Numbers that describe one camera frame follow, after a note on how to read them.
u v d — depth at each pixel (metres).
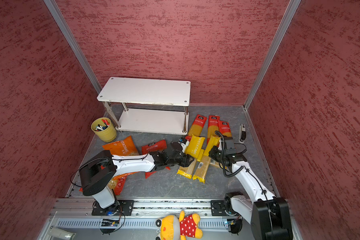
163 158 0.66
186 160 0.74
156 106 1.21
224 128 1.03
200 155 0.91
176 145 0.67
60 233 0.64
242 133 1.00
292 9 0.72
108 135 0.91
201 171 0.81
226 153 0.65
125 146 0.91
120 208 0.73
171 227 0.63
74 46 0.85
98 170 0.50
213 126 1.06
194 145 0.93
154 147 0.90
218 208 0.74
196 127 1.04
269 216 0.39
